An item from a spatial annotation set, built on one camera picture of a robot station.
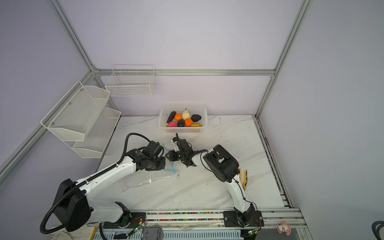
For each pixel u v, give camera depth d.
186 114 1.14
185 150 0.80
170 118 1.15
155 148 0.65
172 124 1.07
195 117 1.14
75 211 0.40
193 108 1.19
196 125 1.08
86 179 0.44
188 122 1.11
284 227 0.69
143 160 0.58
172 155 0.86
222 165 0.56
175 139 0.91
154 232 0.70
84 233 0.70
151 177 0.84
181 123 1.10
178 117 1.15
